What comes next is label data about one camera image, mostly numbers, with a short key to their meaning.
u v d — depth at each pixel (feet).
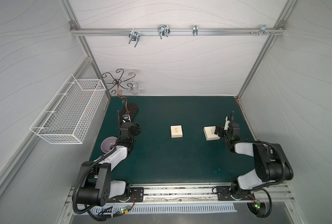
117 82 2.84
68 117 2.26
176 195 2.46
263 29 2.51
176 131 3.13
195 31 2.56
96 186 1.36
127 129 2.18
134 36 2.57
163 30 2.51
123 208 2.26
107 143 2.86
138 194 2.40
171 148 3.03
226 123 2.76
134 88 3.23
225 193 2.40
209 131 3.14
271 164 1.50
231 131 2.40
